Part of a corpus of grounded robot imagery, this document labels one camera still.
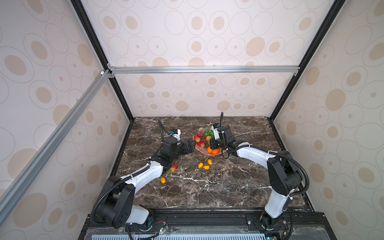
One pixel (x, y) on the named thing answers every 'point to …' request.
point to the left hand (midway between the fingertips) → (194, 141)
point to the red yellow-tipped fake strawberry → (196, 138)
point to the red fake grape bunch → (201, 135)
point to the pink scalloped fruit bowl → (204, 150)
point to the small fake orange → (209, 150)
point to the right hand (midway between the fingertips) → (210, 139)
